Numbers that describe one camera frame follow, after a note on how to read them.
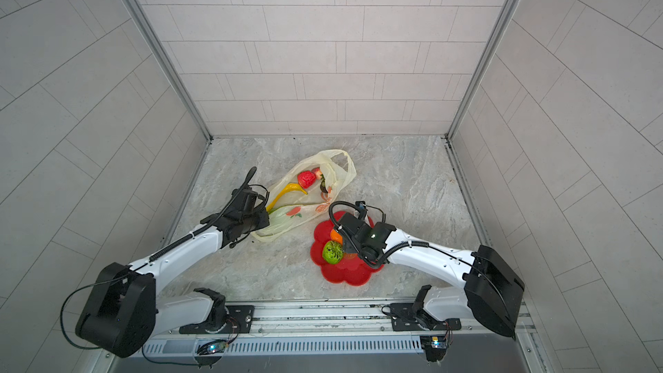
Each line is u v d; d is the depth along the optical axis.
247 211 0.68
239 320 0.71
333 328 0.71
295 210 0.86
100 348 0.41
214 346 0.65
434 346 0.68
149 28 0.83
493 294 0.40
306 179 0.96
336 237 0.83
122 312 0.39
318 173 0.98
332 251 0.78
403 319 0.71
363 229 0.61
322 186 0.96
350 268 0.81
